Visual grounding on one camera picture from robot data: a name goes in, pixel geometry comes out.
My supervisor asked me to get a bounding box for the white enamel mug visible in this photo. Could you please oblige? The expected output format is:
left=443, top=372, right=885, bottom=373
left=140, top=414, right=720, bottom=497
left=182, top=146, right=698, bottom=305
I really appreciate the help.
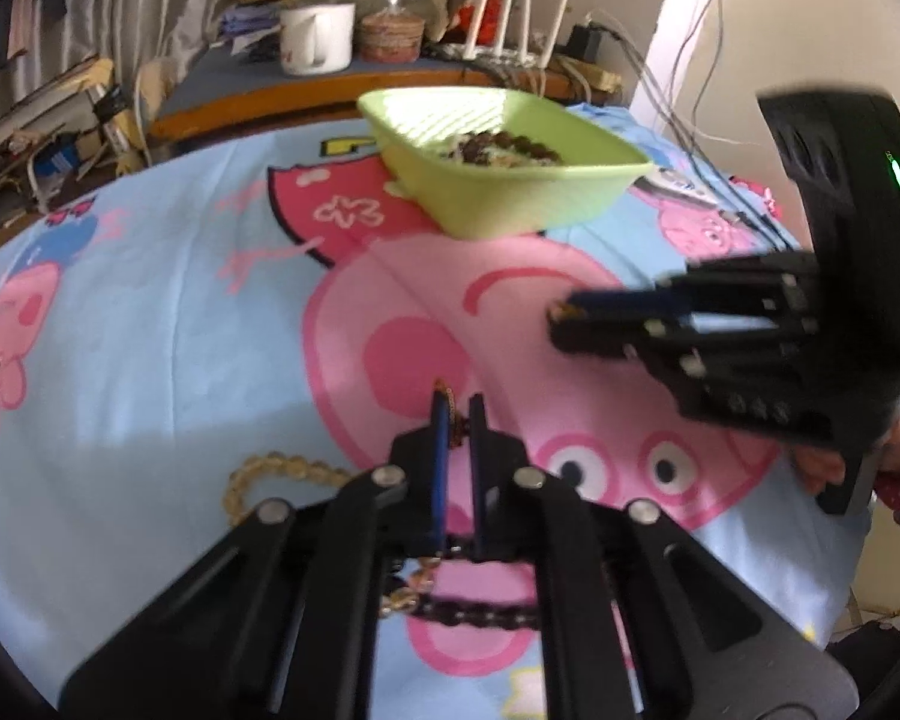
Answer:
left=279, top=2, right=358, bottom=77

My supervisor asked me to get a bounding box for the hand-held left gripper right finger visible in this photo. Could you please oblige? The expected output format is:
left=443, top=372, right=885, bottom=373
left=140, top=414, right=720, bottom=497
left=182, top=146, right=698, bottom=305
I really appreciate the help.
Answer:
left=469, top=392, right=863, bottom=720

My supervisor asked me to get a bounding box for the white router with antennas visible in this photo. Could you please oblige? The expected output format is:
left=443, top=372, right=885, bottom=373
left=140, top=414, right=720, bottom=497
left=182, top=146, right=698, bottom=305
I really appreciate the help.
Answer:
left=450, top=0, right=575, bottom=70

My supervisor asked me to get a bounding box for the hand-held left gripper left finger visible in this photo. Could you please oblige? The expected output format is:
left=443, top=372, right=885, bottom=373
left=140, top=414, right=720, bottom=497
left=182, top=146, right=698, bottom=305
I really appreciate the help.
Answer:
left=56, top=388, right=451, bottom=720

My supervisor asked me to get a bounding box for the clear jar with red contents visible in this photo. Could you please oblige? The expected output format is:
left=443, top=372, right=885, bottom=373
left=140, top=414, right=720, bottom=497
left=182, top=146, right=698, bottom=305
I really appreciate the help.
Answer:
left=454, top=1, right=496, bottom=32

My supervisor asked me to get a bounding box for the person's right hand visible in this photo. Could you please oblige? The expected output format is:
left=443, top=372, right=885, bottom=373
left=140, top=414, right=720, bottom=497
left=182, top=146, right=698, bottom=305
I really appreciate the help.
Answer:
left=787, top=401, right=900, bottom=492

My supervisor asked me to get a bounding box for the grey curtain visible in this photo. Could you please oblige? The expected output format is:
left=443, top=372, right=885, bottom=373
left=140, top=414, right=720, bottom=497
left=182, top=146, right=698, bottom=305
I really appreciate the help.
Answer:
left=0, top=0, right=241, bottom=132

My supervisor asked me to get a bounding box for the black cable bundle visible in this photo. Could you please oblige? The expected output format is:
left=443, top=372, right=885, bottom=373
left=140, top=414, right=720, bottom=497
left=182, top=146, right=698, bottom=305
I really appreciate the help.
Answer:
left=622, top=0, right=800, bottom=250

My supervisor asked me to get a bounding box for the yellow crystal bead bracelet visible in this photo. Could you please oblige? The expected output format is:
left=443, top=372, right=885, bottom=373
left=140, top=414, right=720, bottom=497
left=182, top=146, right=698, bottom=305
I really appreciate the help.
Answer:
left=227, top=451, right=422, bottom=614

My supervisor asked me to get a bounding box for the small white electronic device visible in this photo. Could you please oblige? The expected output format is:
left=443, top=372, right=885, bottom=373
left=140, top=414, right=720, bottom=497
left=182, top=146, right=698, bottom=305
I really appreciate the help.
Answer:
left=634, top=171, right=722, bottom=209

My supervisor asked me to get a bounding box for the brown wooden bead bracelet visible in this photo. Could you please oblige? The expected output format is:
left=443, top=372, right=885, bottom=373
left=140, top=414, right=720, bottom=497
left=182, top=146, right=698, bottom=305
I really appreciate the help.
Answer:
left=448, top=130, right=565, bottom=167

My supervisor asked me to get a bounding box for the beige power strip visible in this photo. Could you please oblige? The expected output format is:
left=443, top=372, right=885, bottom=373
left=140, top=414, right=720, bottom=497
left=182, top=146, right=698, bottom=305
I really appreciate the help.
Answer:
left=551, top=52, right=625, bottom=93

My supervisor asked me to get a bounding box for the black power adapter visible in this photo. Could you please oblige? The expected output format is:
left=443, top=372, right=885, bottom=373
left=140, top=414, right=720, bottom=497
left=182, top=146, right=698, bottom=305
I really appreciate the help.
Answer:
left=570, top=21, right=625, bottom=62

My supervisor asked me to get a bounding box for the cartoon pig printed blanket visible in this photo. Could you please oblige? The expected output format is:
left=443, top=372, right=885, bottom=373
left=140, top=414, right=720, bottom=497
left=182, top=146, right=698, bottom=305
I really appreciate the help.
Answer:
left=0, top=101, right=880, bottom=720

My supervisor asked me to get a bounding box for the dark round bead bracelet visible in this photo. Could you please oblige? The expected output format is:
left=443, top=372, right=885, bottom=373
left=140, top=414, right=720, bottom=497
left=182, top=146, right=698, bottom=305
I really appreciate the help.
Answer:
left=412, top=596, right=542, bottom=632

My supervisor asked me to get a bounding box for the green plastic basket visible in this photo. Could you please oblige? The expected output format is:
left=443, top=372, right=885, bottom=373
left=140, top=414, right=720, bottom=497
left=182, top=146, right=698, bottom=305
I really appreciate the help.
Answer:
left=358, top=86, right=654, bottom=240

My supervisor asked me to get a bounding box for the blue topped wooden table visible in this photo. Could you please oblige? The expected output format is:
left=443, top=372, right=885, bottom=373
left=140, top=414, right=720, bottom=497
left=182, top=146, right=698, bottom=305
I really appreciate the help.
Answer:
left=148, top=41, right=625, bottom=145

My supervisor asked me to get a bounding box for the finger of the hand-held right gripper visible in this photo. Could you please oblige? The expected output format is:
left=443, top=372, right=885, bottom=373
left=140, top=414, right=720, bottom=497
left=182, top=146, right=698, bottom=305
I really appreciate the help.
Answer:
left=568, top=250, right=823, bottom=317
left=547, top=313, right=820, bottom=362

